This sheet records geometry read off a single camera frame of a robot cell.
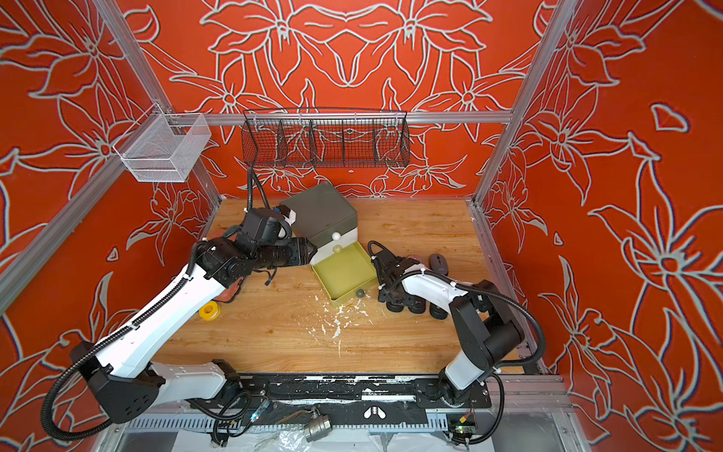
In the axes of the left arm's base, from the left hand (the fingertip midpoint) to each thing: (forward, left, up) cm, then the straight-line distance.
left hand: (311, 246), depth 71 cm
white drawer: (+11, -5, -10) cm, 16 cm away
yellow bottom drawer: (+9, -7, -27) cm, 29 cm away
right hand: (0, -23, -25) cm, 34 cm away
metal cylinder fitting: (-36, -5, -23) cm, 43 cm away
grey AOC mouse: (-4, -31, -24) cm, 39 cm away
